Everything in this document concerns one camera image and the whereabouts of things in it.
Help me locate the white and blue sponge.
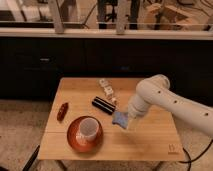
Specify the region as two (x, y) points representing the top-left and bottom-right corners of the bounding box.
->
(112, 111), (128, 129)

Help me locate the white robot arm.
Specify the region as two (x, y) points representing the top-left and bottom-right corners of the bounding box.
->
(128, 74), (213, 138)

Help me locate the white ceramic cup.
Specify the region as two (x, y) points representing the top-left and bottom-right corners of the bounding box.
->
(76, 117), (99, 145)

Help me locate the black striped rectangular box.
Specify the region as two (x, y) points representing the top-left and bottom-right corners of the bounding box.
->
(92, 97), (116, 115)

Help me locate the wooden table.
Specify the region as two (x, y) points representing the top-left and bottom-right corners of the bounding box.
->
(38, 78), (184, 161)

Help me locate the dark red oblong object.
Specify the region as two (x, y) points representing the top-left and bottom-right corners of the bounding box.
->
(57, 103), (69, 122)

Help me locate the orange round plate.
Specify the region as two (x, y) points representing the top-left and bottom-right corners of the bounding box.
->
(67, 116), (103, 153)

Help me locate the dark cabinet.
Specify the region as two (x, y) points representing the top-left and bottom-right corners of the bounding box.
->
(0, 37), (213, 106)

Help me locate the white toy blocks chain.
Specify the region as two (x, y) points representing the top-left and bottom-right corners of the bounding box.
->
(98, 78), (118, 104)

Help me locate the black cable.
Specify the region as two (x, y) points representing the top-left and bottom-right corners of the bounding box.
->
(179, 141), (213, 171)

